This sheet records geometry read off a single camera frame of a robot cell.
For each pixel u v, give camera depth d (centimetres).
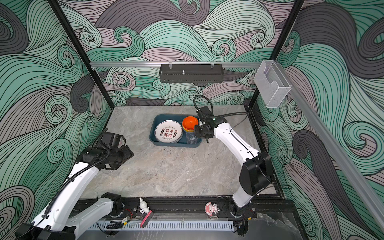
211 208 71
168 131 101
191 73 90
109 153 52
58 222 37
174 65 93
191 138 100
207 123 59
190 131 96
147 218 67
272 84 79
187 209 75
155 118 106
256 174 43
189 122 102
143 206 71
